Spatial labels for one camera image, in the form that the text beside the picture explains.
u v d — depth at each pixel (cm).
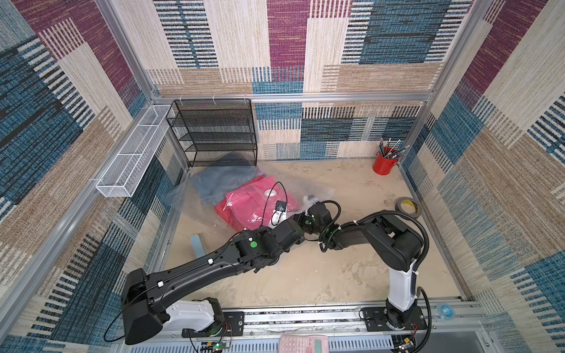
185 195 112
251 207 86
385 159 106
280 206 62
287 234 52
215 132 108
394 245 52
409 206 102
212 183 103
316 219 76
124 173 71
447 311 76
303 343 69
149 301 39
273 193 97
